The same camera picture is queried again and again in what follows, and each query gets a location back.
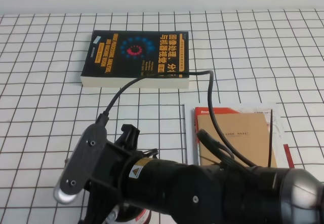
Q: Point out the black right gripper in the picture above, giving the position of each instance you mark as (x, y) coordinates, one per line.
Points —
(102, 185)

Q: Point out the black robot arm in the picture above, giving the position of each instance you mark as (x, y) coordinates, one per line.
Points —
(220, 193)

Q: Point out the red white pen holder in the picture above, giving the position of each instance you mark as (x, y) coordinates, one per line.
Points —
(127, 214)

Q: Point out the black pen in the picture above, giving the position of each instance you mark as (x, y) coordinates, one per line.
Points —
(270, 138)

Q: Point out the black thick textbook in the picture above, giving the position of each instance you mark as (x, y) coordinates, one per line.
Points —
(115, 58)

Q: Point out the brown kraft notebook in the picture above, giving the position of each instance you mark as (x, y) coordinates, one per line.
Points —
(248, 133)

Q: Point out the red and white booklet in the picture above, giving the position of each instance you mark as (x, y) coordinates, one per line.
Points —
(254, 130)

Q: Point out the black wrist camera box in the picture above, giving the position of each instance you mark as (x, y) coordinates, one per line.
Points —
(81, 164)

